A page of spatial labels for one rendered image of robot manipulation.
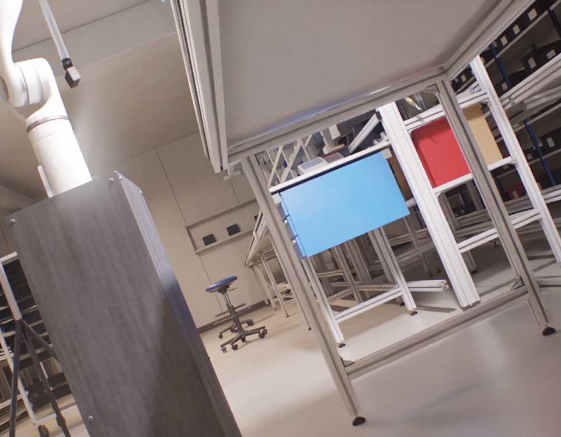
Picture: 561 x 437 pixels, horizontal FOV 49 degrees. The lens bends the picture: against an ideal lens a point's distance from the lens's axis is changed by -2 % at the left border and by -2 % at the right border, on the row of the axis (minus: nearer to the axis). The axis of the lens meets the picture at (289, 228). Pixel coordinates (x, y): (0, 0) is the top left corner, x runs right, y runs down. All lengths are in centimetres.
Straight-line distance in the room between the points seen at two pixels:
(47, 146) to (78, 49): 586
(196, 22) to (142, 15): 631
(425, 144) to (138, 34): 451
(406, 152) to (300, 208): 59
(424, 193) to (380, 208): 22
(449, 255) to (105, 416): 217
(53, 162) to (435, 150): 228
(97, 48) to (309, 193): 451
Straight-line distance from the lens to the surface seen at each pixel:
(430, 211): 310
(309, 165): 368
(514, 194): 872
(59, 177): 137
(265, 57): 139
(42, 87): 145
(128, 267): 124
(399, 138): 313
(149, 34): 716
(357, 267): 526
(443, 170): 328
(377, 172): 315
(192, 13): 92
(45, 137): 140
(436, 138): 331
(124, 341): 125
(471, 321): 212
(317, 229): 306
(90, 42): 723
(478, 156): 217
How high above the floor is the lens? 55
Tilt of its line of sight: 3 degrees up
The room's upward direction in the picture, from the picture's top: 23 degrees counter-clockwise
